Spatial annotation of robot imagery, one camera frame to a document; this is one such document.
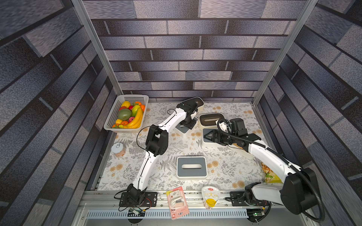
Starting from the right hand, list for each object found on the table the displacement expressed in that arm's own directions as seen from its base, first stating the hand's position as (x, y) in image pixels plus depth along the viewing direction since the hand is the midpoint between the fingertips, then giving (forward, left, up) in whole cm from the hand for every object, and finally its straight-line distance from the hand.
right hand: (207, 137), depth 81 cm
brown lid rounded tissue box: (+22, -4, -12) cm, 25 cm away
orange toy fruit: (+31, +47, -6) cm, 57 cm away
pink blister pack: (-32, +17, -13) cm, 38 cm away
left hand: (+16, +10, -9) cm, 21 cm away
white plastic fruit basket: (+15, +66, -8) cm, 69 cm away
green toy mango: (+22, +59, -5) cm, 63 cm away
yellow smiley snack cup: (-29, 0, -6) cm, 30 cm away
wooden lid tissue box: (-10, -12, +7) cm, 17 cm away
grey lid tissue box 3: (+2, 0, -9) cm, 9 cm away
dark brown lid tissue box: (+39, +2, -10) cm, 40 cm away
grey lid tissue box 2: (+12, +16, -9) cm, 22 cm away
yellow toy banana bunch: (+15, +48, -6) cm, 51 cm away
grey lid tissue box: (-13, +9, -13) cm, 21 cm away
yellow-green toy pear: (+27, +53, -5) cm, 59 cm away
